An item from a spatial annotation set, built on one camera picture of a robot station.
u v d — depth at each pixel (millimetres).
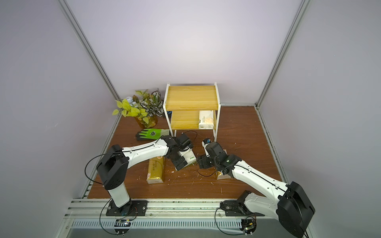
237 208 651
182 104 760
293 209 387
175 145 631
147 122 883
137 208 730
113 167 461
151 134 1007
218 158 603
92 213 727
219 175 778
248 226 700
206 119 832
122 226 716
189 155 853
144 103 867
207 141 737
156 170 794
